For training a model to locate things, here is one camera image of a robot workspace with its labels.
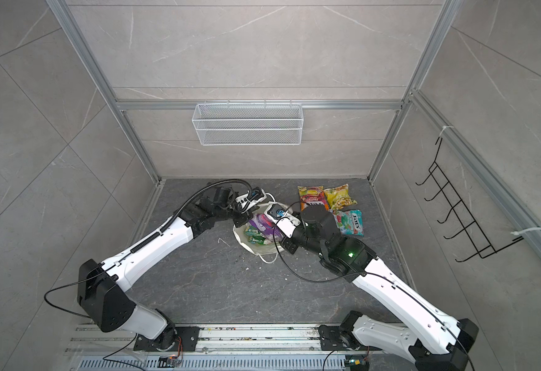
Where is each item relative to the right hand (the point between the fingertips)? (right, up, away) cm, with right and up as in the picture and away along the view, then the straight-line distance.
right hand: (279, 221), depth 66 cm
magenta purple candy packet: (-4, -2, +2) cm, 5 cm away
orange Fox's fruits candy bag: (+17, +8, +43) cm, 47 cm away
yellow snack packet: (+29, +7, +40) cm, 50 cm away
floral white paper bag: (-4, -13, +13) cm, 19 cm away
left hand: (-7, +6, +12) cm, 15 cm away
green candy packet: (-9, -8, +23) cm, 26 cm away
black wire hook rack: (+54, +8, +5) cm, 55 cm away
